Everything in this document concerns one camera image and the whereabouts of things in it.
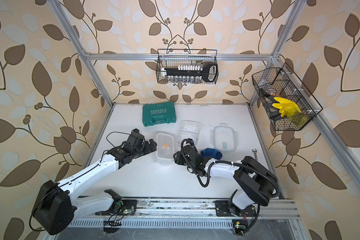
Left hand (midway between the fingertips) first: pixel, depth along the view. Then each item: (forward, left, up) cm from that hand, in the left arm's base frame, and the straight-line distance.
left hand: (149, 144), depth 84 cm
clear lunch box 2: (0, -9, -3) cm, 9 cm away
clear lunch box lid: (+12, -47, -12) cm, 50 cm away
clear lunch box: (+19, -23, -11) cm, 32 cm away
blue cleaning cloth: (0, -37, -10) cm, 38 cm away
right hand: (-4, -15, -7) cm, 17 cm away
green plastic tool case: (+30, -1, -7) cm, 31 cm away
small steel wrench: (+1, -65, -11) cm, 66 cm away
